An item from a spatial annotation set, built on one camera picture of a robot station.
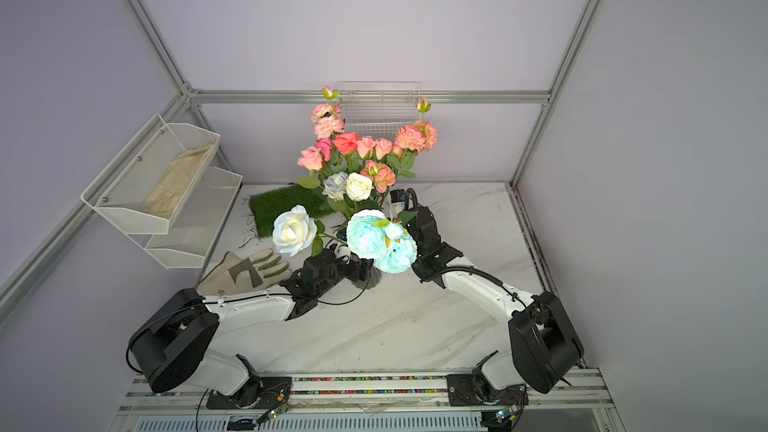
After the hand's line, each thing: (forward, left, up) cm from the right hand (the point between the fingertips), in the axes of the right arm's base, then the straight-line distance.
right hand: (369, 228), depth 80 cm
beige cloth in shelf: (+4, +52, +9) cm, 53 cm away
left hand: (-2, +2, -10) cm, 10 cm away
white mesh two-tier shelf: (+5, +57, -10) cm, 58 cm away
